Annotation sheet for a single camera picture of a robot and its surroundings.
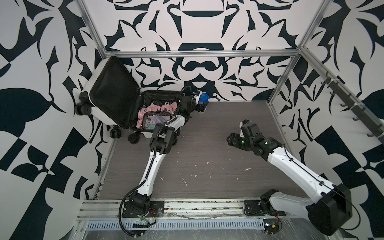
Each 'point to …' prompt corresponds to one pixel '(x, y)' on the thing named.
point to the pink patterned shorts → (151, 107)
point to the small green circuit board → (271, 225)
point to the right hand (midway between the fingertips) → (231, 139)
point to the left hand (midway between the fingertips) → (205, 95)
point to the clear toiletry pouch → (150, 118)
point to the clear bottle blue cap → (203, 101)
